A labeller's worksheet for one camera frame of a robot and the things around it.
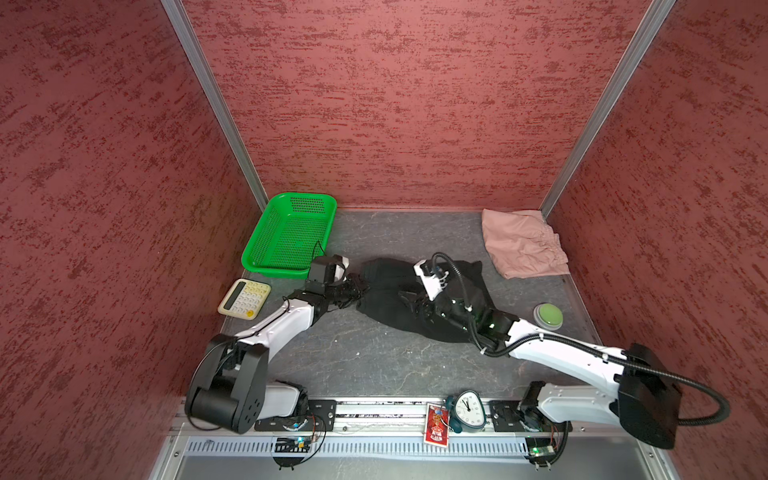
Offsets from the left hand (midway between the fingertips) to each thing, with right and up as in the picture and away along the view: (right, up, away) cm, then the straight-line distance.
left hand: (372, 290), depth 86 cm
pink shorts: (+54, +14, +20) cm, 59 cm away
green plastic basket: (-32, +19, +27) cm, 46 cm away
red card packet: (+17, -31, -15) cm, 38 cm away
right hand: (+10, +1, -9) cm, 14 cm away
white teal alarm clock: (+24, -27, -14) cm, 39 cm away
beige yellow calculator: (-41, -4, +6) cm, 42 cm away
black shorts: (+4, +3, +2) cm, 5 cm away
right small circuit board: (+42, -36, -16) cm, 58 cm away
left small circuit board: (-18, -35, -15) cm, 42 cm away
